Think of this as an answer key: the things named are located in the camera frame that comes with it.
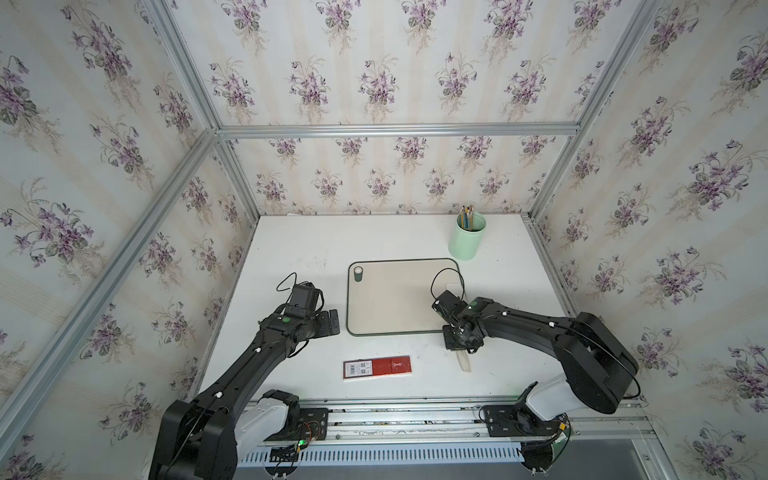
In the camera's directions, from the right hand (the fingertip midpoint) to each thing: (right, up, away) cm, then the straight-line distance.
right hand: (457, 343), depth 87 cm
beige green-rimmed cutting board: (-18, +12, +10) cm, 24 cm away
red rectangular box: (-24, -5, -6) cm, 25 cm away
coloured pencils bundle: (+6, +39, +11) cm, 41 cm away
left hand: (-38, +6, -3) cm, 39 cm away
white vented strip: (-22, -21, -17) cm, 35 cm away
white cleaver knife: (+1, -3, -4) cm, 5 cm away
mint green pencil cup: (+8, +29, +18) cm, 35 cm away
